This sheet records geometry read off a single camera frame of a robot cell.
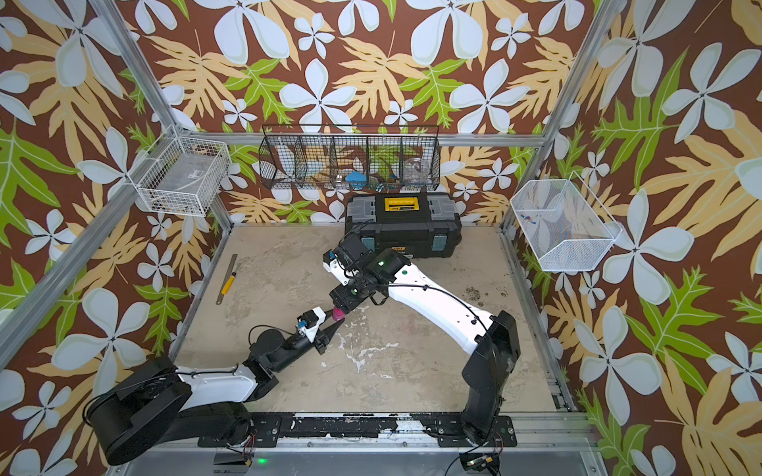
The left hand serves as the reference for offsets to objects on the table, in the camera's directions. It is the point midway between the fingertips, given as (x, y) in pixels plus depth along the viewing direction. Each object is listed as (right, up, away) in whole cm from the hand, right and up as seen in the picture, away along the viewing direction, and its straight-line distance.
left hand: (339, 310), depth 78 cm
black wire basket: (+8, +46, +15) cm, 49 cm away
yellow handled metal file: (-42, +6, +25) cm, 49 cm away
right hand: (+1, +4, -1) cm, 5 cm away
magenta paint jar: (0, 0, -4) cm, 4 cm away
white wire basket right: (+65, +23, +5) cm, 69 cm away
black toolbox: (+26, +25, +20) cm, 41 cm away
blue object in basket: (+4, +39, +15) cm, 42 cm away
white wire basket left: (-48, +39, +8) cm, 62 cm away
